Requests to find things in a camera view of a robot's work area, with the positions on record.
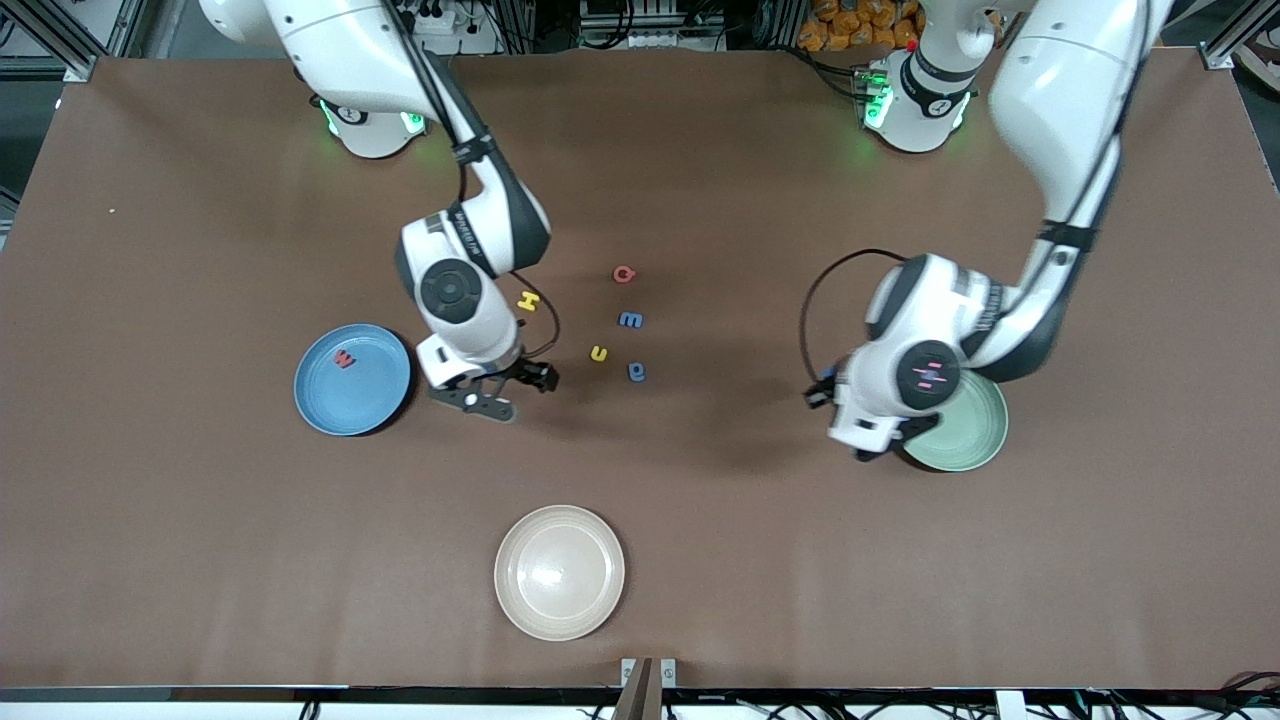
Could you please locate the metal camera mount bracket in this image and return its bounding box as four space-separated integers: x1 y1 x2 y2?
612 657 677 720

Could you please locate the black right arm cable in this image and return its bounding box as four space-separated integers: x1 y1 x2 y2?
395 0 561 361

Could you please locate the pile of orange packets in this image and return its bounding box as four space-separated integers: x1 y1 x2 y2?
798 0 923 53

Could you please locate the aluminium frame profile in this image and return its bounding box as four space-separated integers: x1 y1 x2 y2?
1198 0 1280 73
0 0 151 83

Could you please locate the pale green round plate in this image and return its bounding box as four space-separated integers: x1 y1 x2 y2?
900 370 1009 473

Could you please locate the brown table mat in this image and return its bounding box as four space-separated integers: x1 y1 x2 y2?
0 45 1280 691

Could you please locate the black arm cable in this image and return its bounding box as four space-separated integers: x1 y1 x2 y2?
395 0 561 361
798 0 1151 391

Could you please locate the white power strip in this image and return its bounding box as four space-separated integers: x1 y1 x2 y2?
400 0 471 36

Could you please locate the beige round plate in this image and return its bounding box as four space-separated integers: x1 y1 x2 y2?
494 505 626 642

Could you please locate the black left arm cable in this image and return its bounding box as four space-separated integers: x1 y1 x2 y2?
798 0 1151 391

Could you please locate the blue round plate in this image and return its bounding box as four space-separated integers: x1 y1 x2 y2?
293 323 413 438

